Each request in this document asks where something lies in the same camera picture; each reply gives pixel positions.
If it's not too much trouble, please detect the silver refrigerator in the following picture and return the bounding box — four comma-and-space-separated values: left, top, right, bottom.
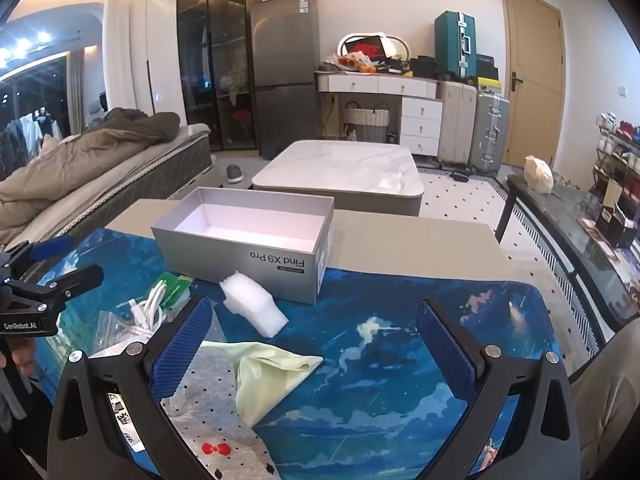
250, 0, 321, 161

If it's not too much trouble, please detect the shoe rack with shoes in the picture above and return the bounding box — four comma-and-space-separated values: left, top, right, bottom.
592, 112, 640, 211

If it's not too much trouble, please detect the white charging cable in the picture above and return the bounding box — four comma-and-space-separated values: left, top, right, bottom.
127, 280, 173, 346

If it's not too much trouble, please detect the teal suitcase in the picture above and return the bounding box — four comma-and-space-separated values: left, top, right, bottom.
434, 10, 477, 78

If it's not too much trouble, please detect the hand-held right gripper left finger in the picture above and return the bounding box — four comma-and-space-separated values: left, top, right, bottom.
46, 294, 214, 480

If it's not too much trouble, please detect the red black shoe box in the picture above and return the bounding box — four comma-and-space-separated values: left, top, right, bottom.
345, 37, 388, 58

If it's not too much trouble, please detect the wicker basket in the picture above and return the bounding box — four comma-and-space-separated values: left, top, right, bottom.
342, 102, 391, 143

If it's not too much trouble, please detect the grey dotted sock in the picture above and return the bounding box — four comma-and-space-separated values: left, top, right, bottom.
160, 355, 281, 480

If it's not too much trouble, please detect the black glass side table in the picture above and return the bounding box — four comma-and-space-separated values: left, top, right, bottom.
495, 174, 640, 336

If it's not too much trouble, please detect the tan wooden door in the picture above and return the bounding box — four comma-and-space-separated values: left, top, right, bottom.
500, 0, 566, 168

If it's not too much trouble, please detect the silver suitcase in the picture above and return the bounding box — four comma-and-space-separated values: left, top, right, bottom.
470, 91, 510, 173

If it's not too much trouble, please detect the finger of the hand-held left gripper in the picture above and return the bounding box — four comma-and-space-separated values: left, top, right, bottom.
9, 264, 105, 307
0, 236, 74, 269

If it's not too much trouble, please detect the cream plastic bag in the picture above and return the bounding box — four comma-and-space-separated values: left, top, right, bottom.
524, 156, 554, 192

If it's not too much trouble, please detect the blue printed desk mat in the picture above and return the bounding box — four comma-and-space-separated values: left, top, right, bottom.
22, 227, 566, 480

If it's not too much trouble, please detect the person's leg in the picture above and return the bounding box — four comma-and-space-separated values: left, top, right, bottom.
570, 317, 640, 480

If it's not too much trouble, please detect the green foil packet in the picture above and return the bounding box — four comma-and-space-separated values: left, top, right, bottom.
160, 272, 193, 321

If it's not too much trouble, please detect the black box on side table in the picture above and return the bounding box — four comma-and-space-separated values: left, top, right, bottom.
595, 205, 638, 248

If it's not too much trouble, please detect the white dotted rug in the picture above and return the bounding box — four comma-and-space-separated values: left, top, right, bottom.
415, 167, 616, 361

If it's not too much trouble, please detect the white foam piece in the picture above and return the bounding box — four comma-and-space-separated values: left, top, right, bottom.
219, 270, 290, 337

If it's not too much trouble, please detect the brown duvet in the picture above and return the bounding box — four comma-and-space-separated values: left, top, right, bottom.
0, 110, 181, 231

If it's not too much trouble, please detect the white dresser with drawers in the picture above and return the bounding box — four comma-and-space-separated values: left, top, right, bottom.
315, 71, 443, 158

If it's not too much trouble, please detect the white marble coffee table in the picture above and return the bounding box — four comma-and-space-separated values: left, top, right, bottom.
251, 140, 425, 217

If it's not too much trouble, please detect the grey cardboard box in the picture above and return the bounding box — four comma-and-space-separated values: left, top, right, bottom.
151, 186, 335, 306

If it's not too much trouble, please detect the clear plastic bag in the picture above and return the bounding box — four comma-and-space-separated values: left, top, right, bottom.
97, 305, 241, 361

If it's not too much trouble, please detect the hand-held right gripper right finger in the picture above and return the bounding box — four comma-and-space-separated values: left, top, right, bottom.
415, 298, 582, 480

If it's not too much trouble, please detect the pale green cloth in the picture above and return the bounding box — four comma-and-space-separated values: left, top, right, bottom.
200, 341, 324, 428

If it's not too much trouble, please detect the beige suitcase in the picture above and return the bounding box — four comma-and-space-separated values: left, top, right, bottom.
439, 80, 477, 166

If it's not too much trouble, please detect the person's left hand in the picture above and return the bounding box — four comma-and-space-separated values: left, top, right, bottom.
0, 337, 38, 386

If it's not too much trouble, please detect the dark glass display cabinet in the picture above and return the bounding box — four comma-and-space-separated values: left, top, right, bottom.
177, 0, 251, 151

